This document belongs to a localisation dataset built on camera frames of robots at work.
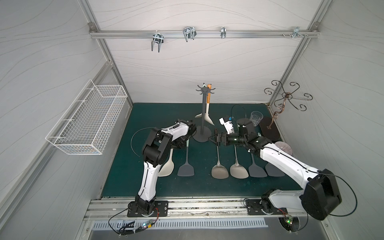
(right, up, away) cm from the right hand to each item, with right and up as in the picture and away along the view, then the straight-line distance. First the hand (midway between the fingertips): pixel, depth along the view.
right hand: (212, 137), depth 77 cm
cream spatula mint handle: (-6, +12, +15) cm, 20 cm away
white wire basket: (-60, +6, -10) cm, 61 cm away
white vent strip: (-48, -37, -14) cm, 62 cm away
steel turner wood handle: (+6, -21, +9) cm, 24 cm away
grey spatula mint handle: (+26, -21, +7) cm, 34 cm away
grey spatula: (-14, -20, +7) cm, 25 cm away
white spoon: (-26, -20, +8) cm, 34 cm away
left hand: (-23, -10, +18) cm, 30 cm away
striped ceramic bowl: (+48, -8, +16) cm, 52 cm away
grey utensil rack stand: (-3, -1, +25) cm, 25 cm away
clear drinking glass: (+35, +10, +30) cm, 48 cm away
